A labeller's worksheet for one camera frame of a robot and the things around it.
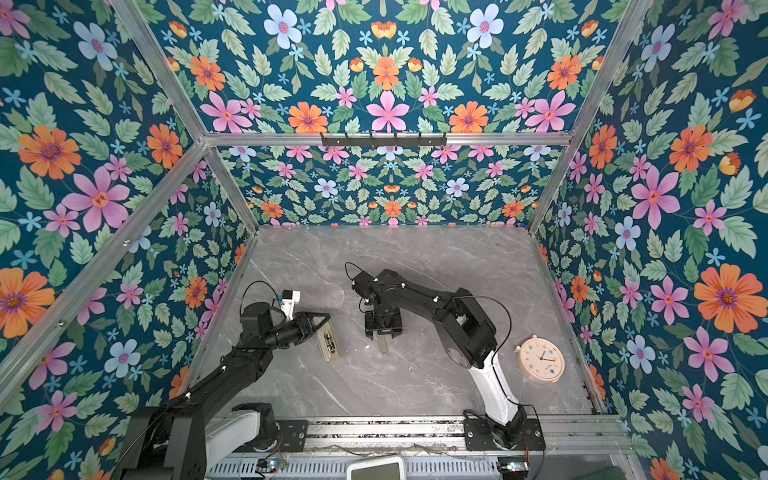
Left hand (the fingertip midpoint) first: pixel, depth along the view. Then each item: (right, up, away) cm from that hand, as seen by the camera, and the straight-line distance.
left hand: (330, 313), depth 80 cm
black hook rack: (+22, +52, +12) cm, 58 cm away
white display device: (+17, -33, -14) cm, 39 cm away
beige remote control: (0, -8, 0) cm, 8 cm away
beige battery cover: (+14, -11, +10) cm, 20 cm away
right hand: (+12, -8, +9) cm, 17 cm away
